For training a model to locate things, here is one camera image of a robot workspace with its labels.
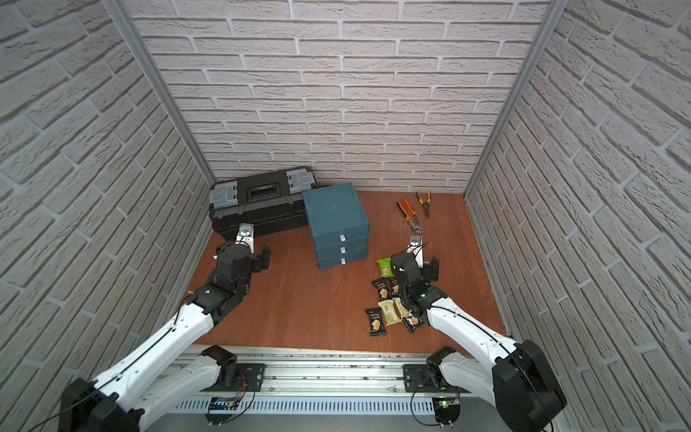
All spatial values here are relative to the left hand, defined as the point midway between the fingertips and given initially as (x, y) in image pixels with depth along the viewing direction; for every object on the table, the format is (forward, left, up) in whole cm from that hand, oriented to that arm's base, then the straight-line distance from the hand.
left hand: (250, 239), depth 79 cm
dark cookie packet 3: (-19, -50, -19) cm, 57 cm away
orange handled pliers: (+24, -57, -19) cm, 65 cm away
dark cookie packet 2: (-18, -39, -19) cm, 47 cm away
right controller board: (-41, -56, -20) cm, 72 cm away
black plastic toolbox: (+20, -1, -5) cm, 20 cm away
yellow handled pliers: (+32, -64, -19) cm, 75 cm away
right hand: (-2, -53, -7) cm, 53 cm away
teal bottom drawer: (+1, -23, -16) cm, 28 cm away
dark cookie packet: (-5, -41, -18) cm, 45 cm away
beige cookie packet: (-15, -43, -19) cm, 50 cm away
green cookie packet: (+1, -43, -18) cm, 47 cm away
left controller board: (-39, +5, -24) cm, 46 cm away
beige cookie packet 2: (-15, -47, -19) cm, 53 cm away
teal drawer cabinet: (+4, -27, +1) cm, 27 cm away
